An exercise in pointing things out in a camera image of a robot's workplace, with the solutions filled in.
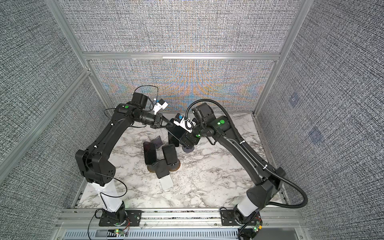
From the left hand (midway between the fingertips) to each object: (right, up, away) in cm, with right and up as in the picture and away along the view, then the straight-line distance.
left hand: (171, 125), depth 75 cm
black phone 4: (-9, -27, +19) cm, 34 cm away
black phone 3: (-2, -15, +6) cm, 16 cm away
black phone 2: (-13, -15, +7) cm, 21 cm away
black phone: (+3, -3, -2) cm, 4 cm away
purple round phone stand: (+7, -16, +23) cm, 29 cm away
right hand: (+8, -3, -2) cm, 9 cm away
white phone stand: (-4, -33, +10) cm, 34 cm away
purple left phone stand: (-12, -11, +24) cm, 30 cm away
